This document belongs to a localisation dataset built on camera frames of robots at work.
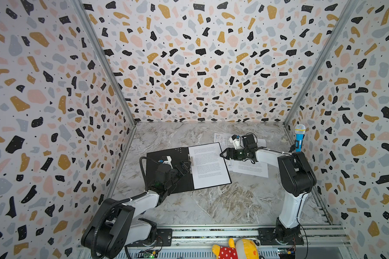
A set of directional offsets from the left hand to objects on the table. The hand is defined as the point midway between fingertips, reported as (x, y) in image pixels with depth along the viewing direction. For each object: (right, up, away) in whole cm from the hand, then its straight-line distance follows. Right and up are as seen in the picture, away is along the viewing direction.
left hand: (188, 164), depth 86 cm
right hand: (+20, +5, +11) cm, 23 cm away
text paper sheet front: (+11, -3, +14) cm, 18 cm away
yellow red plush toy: (+25, -31, -20) cm, 45 cm away
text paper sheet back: (+35, -4, +13) cm, 38 cm away
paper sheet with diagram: (+22, +12, +27) cm, 37 cm away
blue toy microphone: (+58, +18, -2) cm, 61 cm away
